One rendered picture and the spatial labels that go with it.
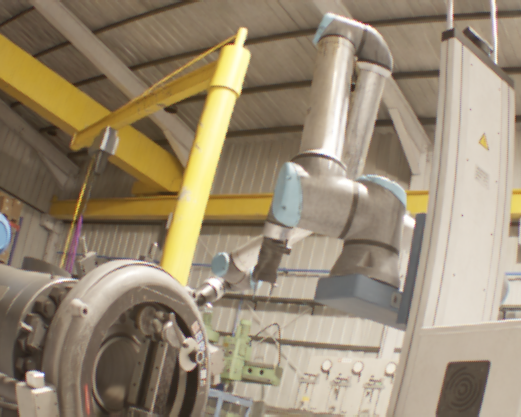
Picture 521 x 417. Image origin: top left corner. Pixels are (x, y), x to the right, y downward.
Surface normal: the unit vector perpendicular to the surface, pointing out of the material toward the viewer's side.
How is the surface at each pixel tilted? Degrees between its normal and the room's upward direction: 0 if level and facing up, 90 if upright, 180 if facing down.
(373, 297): 90
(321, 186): 81
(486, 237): 90
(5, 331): 87
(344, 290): 90
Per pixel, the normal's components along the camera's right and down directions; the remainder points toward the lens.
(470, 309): 0.57, -0.15
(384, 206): 0.20, -0.28
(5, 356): -0.48, -0.15
